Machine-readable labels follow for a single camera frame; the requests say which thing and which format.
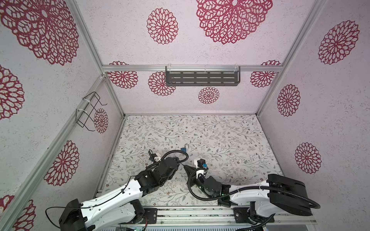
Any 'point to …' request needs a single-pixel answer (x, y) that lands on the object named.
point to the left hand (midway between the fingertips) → (179, 161)
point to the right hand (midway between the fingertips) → (184, 166)
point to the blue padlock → (183, 149)
